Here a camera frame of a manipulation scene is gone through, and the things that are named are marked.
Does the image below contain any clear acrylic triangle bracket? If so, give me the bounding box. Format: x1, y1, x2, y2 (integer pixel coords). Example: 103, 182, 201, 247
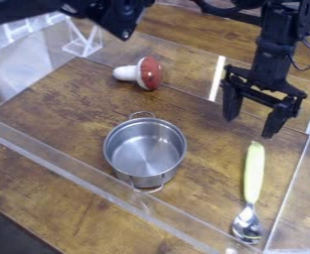
63, 19, 103, 58

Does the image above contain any red and white toy mushroom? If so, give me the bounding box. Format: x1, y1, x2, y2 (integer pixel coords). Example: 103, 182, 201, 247
113, 57, 162, 90

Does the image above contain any black cable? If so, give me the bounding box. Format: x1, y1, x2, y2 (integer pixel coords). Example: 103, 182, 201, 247
193, 0, 310, 72

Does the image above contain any black strip on table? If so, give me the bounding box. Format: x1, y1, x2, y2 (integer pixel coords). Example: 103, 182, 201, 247
201, 2, 261, 26

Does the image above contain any clear acrylic enclosure wall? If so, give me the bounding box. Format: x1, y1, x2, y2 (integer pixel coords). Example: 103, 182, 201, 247
0, 122, 263, 254

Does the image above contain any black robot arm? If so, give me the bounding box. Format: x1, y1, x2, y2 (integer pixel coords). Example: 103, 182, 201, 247
0, 0, 310, 138

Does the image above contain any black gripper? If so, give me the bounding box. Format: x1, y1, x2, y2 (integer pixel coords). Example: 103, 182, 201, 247
222, 40, 307, 139

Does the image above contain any spoon with yellow-green handle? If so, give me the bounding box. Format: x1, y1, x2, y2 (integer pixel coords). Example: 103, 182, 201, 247
233, 141, 265, 244

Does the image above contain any silver pot with handles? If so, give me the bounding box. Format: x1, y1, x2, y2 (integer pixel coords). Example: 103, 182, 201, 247
103, 111, 188, 193

